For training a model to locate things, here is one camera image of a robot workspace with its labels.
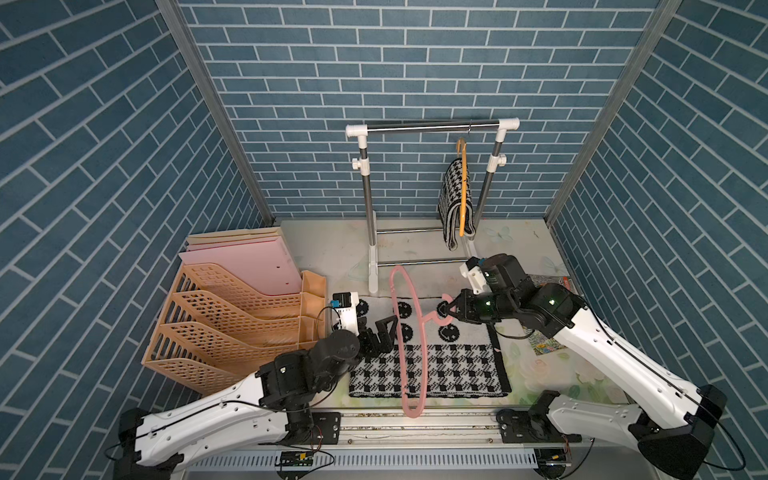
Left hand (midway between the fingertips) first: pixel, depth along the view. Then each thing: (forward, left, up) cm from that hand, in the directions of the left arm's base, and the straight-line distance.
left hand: (394, 326), depth 67 cm
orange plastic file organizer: (0, +41, -2) cm, 41 cm away
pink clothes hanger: (+6, -8, -6) cm, 11 cm away
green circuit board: (-22, +23, -26) cm, 41 cm away
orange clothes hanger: (+58, -21, +12) cm, 63 cm away
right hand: (+4, -13, +1) cm, 13 cm away
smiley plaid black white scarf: (0, -20, -21) cm, 29 cm away
